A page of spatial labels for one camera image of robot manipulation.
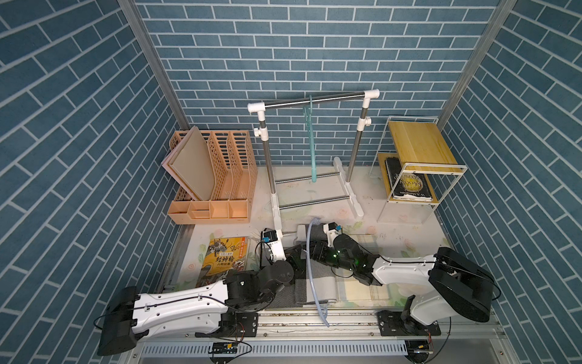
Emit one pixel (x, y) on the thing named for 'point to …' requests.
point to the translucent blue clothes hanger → (314, 221)
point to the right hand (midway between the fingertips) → (305, 250)
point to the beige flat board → (191, 161)
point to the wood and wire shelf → (419, 167)
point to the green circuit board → (225, 347)
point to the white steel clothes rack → (345, 173)
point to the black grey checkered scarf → (317, 286)
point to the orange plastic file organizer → (236, 181)
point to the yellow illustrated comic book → (223, 255)
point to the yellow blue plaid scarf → (352, 292)
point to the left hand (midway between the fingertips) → (310, 251)
